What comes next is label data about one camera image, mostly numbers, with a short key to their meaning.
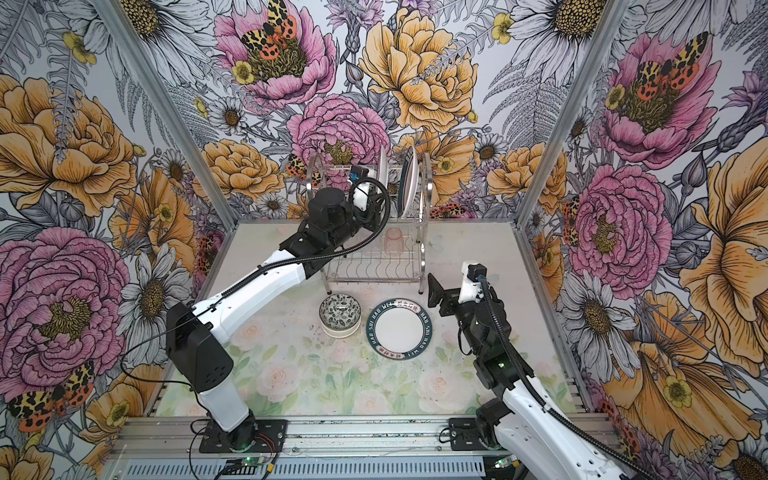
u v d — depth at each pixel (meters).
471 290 0.64
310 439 0.75
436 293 0.66
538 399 0.49
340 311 0.91
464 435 0.74
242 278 0.51
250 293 0.50
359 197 0.65
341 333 0.84
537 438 0.49
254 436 0.72
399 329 0.94
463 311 0.65
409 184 0.73
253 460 0.72
